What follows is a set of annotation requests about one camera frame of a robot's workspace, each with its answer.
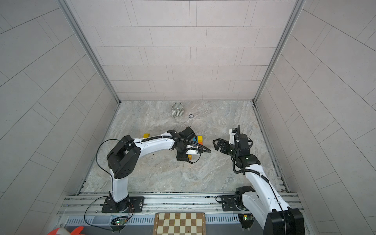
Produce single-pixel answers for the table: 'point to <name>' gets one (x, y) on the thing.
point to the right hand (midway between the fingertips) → (218, 143)
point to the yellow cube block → (200, 139)
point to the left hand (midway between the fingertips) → (191, 152)
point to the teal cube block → (194, 139)
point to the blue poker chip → (191, 116)
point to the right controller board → (246, 219)
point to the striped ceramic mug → (177, 109)
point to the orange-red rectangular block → (200, 143)
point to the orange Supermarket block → (190, 156)
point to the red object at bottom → (77, 232)
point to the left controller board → (118, 224)
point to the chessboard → (179, 223)
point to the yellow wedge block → (146, 135)
